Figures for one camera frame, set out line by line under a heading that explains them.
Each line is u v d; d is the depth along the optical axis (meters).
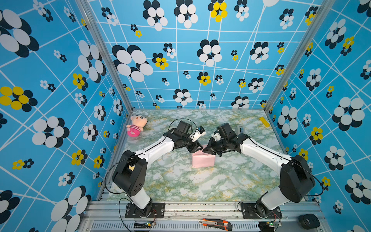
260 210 0.64
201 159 0.82
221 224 0.69
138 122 1.04
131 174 0.45
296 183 0.44
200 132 0.75
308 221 0.68
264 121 1.12
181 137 0.69
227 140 0.66
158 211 0.74
